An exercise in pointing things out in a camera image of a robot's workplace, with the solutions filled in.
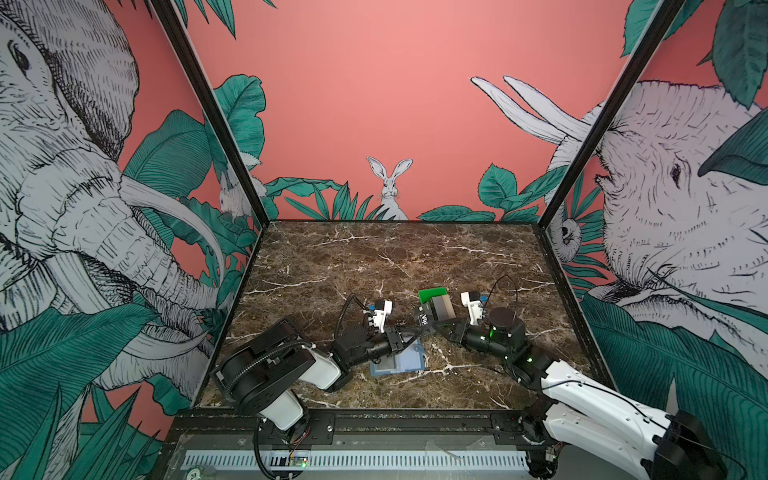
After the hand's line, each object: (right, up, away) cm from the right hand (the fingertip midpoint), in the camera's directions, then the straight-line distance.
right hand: (431, 326), depth 73 cm
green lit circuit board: (-32, -32, -3) cm, 45 cm away
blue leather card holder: (-4, -13, +13) cm, 18 cm away
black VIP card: (+3, +1, +19) cm, 20 cm away
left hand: (-2, -2, +1) cm, 3 cm away
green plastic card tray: (+2, +4, +23) cm, 24 cm away
